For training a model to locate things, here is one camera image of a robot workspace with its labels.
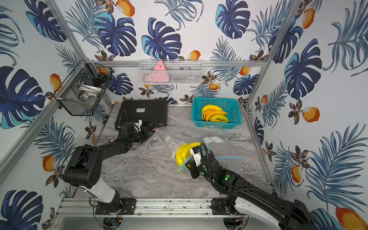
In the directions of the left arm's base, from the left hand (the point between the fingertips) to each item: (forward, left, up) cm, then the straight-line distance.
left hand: (154, 128), depth 90 cm
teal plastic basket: (+31, -53, -6) cm, 62 cm away
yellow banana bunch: (-16, -19, +2) cm, 25 cm away
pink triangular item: (+27, -1, +22) cm, 34 cm away
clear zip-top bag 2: (-5, -14, -5) cm, 16 cm away
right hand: (-21, -22, 0) cm, 30 cm away
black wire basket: (+10, +42, +18) cm, 47 cm away
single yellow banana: (+17, -43, -6) cm, 46 cm away
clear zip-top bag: (-14, -50, -13) cm, 53 cm away
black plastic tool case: (+20, +8, -8) cm, 23 cm away
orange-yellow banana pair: (+22, -35, -7) cm, 42 cm away
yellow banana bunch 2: (+27, -37, -5) cm, 47 cm away
